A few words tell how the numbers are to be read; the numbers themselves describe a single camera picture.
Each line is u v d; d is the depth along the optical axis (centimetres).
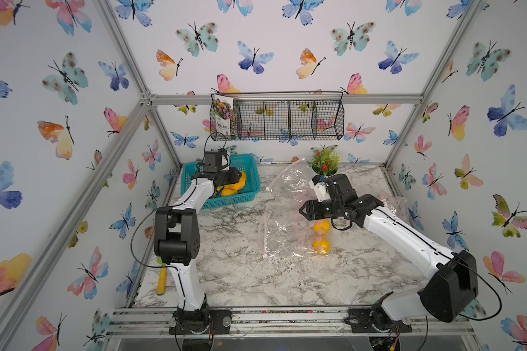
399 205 104
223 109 88
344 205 60
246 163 113
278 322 75
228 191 103
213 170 76
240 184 94
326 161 99
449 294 40
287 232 96
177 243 52
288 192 105
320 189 73
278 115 99
